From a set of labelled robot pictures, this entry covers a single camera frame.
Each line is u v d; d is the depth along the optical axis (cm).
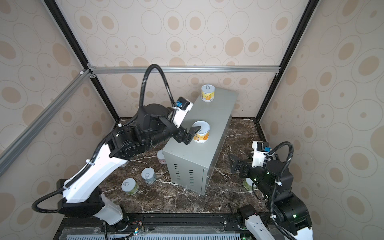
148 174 85
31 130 58
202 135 60
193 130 48
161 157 90
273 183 38
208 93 78
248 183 82
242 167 51
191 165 57
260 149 48
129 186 81
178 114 44
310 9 69
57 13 69
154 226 73
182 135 49
